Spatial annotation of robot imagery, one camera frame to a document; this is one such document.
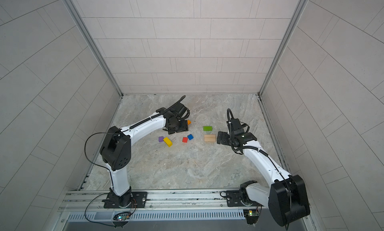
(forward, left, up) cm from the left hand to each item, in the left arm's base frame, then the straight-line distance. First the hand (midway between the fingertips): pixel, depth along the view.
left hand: (188, 127), depth 89 cm
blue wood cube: (-2, -1, -8) cm, 8 cm away
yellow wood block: (-6, +12, -6) cm, 15 cm away
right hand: (-7, -21, 0) cm, 22 cm away
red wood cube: (-4, +2, -7) cm, 9 cm away
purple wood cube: (-4, +17, -7) cm, 19 cm away
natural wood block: (-2, -13, -8) cm, 16 cm away
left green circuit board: (-43, +26, -3) cm, 50 cm away
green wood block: (+5, -12, -8) cm, 16 cm away
